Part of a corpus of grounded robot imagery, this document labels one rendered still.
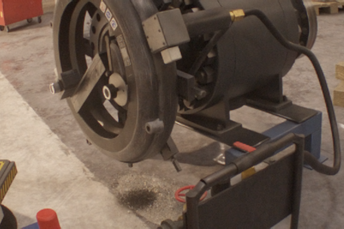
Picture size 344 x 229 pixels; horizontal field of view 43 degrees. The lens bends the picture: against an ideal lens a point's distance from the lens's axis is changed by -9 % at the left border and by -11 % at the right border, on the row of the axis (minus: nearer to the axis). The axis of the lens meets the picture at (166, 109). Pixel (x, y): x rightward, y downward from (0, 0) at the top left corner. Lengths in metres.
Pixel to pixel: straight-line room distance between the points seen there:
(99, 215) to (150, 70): 0.74
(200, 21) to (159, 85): 0.23
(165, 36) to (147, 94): 0.21
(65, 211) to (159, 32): 0.96
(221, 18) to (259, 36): 0.39
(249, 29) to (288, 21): 0.26
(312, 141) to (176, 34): 0.99
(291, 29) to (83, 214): 1.18
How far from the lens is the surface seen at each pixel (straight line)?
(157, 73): 1.44
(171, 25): 1.36
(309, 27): 2.24
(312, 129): 2.10
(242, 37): 1.79
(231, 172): 1.01
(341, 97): 2.85
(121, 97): 1.56
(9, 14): 6.98
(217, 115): 1.92
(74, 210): 2.01
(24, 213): 2.06
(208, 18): 1.46
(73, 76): 1.85
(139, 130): 1.55
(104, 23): 1.83
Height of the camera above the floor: 1.05
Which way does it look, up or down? 21 degrees down
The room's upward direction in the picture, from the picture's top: 6 degrees counter-clockwise
